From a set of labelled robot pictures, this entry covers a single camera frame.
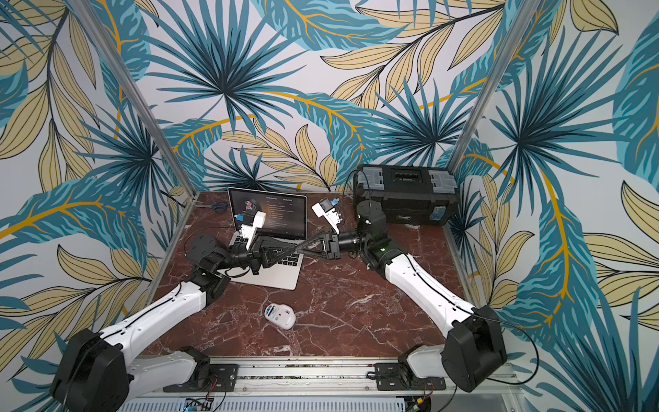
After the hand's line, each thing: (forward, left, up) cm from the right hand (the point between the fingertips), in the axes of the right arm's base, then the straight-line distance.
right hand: (299, 251), depth 63 cm
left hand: (-1, +2, 0) cm, 2 cm away
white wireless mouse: (-6, +8, -29) cm, 30 cm away
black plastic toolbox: (+34, -39, -16) cm, 54 cm away
